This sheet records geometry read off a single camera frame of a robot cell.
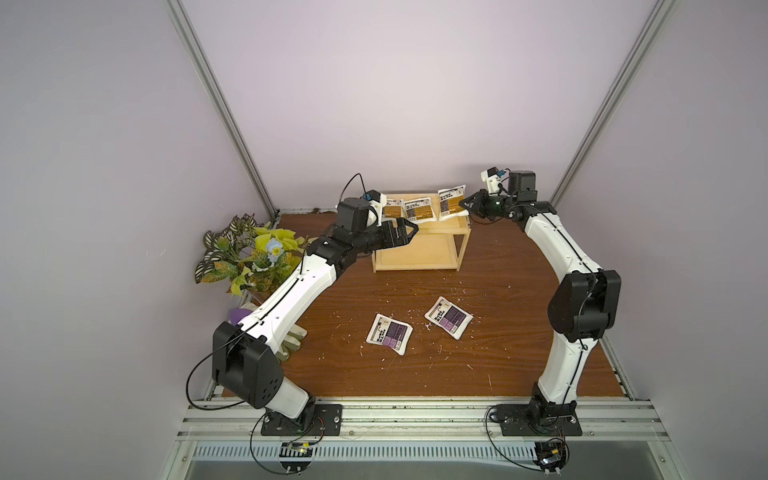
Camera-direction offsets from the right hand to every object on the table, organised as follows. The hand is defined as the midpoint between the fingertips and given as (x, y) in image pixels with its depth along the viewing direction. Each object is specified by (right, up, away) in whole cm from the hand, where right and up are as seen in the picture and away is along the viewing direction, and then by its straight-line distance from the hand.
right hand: (463, 195), depth 87 cm
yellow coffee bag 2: (-13, -4, +3) cm, 14 cm away
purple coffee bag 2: (-4, -38, +3) cm, 38 cm away
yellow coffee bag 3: (-3, -2, +3) cm, 5 cm away
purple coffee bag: (-22, -42, 0) cm, 47 cm away
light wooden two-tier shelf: (-4, -15, +22) cm, 27 cm away
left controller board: (-45, -67, -15) cm, 82 cm away
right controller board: (+17, -65, -17) cm, 69 cm away
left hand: (-16, -11, -12) cm, 23 cm away
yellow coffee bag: (-21, -4, +5) cm, 21 cm away
